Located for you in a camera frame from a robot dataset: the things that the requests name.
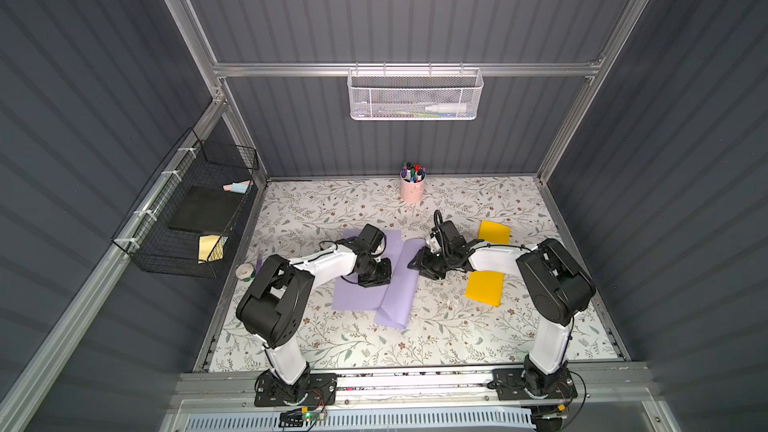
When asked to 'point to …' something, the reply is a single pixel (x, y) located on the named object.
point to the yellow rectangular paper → (486, 287)
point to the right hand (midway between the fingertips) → (410, 271)
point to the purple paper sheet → (393, 300)
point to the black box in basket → (207, 209)
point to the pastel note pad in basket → (242, 186)
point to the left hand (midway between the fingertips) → (395, 284)
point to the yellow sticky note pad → (211, 248)
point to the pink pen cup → (412, 192)
